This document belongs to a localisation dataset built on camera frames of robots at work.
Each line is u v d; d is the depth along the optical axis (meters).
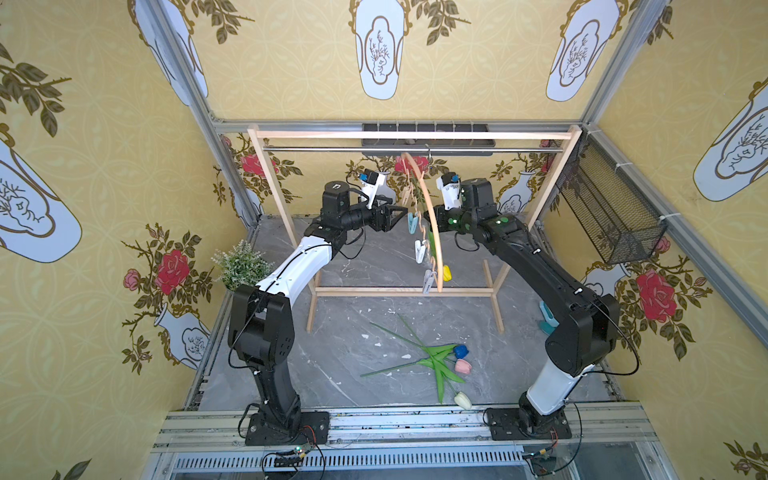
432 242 0.59
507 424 0.73
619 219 0.84
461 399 0.76
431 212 0.59
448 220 0.71
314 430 0.73
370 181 0.71
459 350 0.86
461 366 0.82
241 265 0.86
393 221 0.76
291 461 0.72
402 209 0.77
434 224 0.58
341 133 0.54
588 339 0.46
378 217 0.73
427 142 0.93
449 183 0.72
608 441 0.76
